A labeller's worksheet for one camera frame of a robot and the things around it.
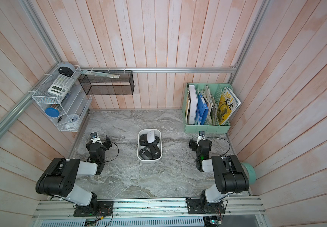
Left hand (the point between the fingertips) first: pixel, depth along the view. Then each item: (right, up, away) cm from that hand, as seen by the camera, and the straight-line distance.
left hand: (100, 138), depth 93 cm
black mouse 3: (+37, -8, -5) cm, 38 cm away
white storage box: (+38, +4, +6) cm, 39 cm away
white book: (+63, +18, +5) cm, 66 cm away
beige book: (+58, +25, -5) cm, 64 cm away
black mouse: (+28, -1, +2) cm, 28 cm away
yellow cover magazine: (+88, +24, +5) cm, 91 cm away
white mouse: (+34, +1, +2) cm, 34 cm away
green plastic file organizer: (+63, +7, +11) cm, 64 cm away
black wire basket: (0, +41, +13) cm, 43 cm away
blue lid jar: (-20, +17, -16) cm, 31 cm away
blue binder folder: (+69, +18, +3) cm, 71 cm away
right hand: (+67, +1, +2) cm, 67 cm away
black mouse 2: (+36, -5, -1) cm, 36 cm away
